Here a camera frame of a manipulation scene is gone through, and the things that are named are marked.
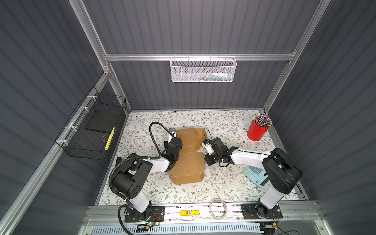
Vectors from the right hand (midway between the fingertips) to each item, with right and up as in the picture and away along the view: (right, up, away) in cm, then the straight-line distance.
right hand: (206, 159), depth 92 cm
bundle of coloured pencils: (+37, +24, +4) cm, 45 cm away
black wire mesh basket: (-62, +17, -20) cm, 67 cm away
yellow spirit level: (-8, -23, -19) cm, 31 cm away
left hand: (-21, +14, 0) cm, 26 cm away
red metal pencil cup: (+35, +17, +8) cm, 39 cm away
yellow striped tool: (-50, +15, -22) cm, 56 cm away
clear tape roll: (+1, -24, -20) cm, 31 cm away
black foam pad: (-56, +24, -16) cm, 63 cm away
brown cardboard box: (-10, -5, +1) cm, 11 cm away
